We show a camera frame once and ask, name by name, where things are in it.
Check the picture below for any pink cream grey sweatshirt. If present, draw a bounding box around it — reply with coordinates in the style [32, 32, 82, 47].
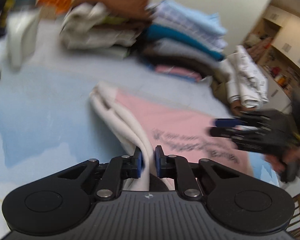
[89, 81, 253, 193]

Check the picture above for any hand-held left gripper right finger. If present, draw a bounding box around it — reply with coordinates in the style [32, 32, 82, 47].
[154, 145, 239, 202]

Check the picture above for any stack of folded clothes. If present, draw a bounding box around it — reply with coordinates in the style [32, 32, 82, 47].
[60, 0, 228, 83]

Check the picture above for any white cluttered shelf unit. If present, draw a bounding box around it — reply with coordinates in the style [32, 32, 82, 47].
[242, 4, 300, 110]

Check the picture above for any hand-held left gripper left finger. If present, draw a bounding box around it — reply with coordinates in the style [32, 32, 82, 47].
[57, 146, 143, 201]

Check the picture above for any white plastic container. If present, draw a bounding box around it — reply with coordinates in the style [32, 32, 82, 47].
[6, 12, 42, 68]

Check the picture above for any person's right hand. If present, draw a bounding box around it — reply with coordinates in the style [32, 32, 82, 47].
[265, 146, 300, 173]

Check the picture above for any white printed cloth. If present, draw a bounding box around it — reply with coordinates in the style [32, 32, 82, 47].
[225, 44, 270, 109]

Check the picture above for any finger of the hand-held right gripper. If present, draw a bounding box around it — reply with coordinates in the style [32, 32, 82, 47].
[214, 117, 246, 128]
[209, 126, 243, 138]

